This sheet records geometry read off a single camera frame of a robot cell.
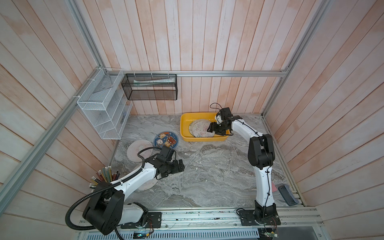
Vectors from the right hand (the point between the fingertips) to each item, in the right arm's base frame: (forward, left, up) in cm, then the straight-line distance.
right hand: (210, 130), depth 103 cm
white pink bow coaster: (-37, +38, -6) cm, 54 cm away
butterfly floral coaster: (+4, +8, -4) cm, 10 cm away
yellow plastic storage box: (+14, +17, -3) cm, 22 cm away
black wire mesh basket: (+23, +43, +20) cm, 53 cm away
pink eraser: (-37, -35, -7) cm, 51 cm away
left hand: (-30, +21, -1) cm, 37 cm away
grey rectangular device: (-41, -40, -6) cm, 58 cm away
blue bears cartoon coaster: (-4, +32, -6) cm, 33 cm away
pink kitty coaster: (-12, +53, -6) cm, 55 cm away
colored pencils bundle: (-37, +57, +7) cm, 69 cm away
